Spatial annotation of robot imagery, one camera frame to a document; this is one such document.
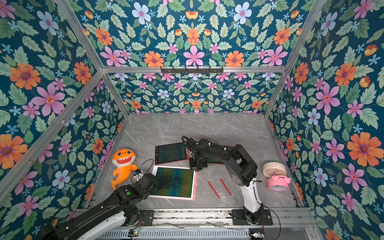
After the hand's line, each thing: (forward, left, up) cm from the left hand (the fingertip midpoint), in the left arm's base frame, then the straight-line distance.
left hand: (159, 185), depth 84 cm
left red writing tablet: (+21, -6, 0) cm, 22 cm away
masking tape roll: (+1, -64, +8) cm, 64 cm away
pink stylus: (-2, -21, 0) cm, 21 cm away
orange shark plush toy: (+14, +20, +8) cm, 26 cm away
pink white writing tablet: (+1, -9, +1) cm, 9 cm away
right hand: (+9, -22, +1) cm, 24 cm away
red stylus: (-4, -39, -1) cm, 39 cm away
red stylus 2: (-5, -31, 0) cm, 32 cm away
